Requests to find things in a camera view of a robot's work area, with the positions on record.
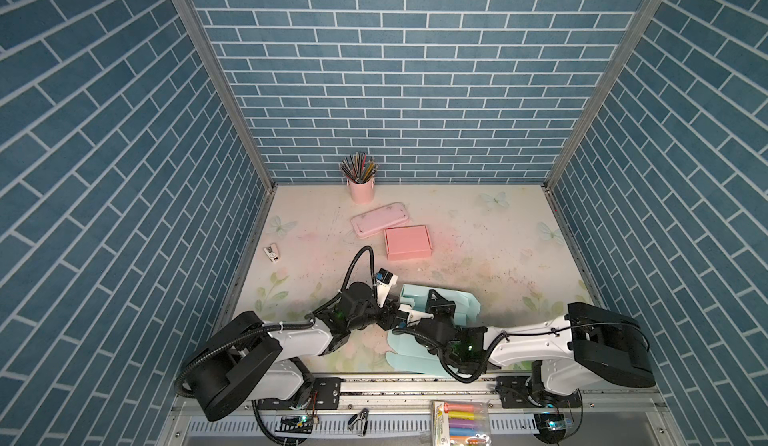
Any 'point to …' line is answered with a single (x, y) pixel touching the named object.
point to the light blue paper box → (406, 355)
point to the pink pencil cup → (362, 193)
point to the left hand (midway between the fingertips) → (404, 306)
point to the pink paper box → (406, 242)
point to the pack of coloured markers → (460, 423)
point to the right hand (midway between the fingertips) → (432, 288)
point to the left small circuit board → (297, 424)
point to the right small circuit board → (551, 427)
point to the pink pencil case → (374, 220)
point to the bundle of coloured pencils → (359, 168)
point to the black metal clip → (363, 417)
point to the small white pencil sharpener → (272, 252)
